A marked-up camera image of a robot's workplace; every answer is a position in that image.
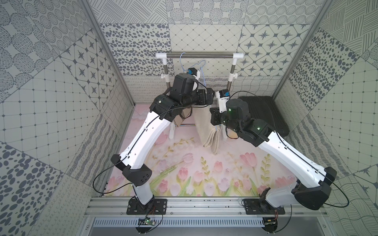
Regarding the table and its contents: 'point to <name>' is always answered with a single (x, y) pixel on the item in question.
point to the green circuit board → (144, 221)
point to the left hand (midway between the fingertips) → (202, 86)
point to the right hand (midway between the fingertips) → (211, 110)
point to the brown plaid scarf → (185, 113)
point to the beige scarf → (210, 133)
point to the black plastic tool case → (266, 108)
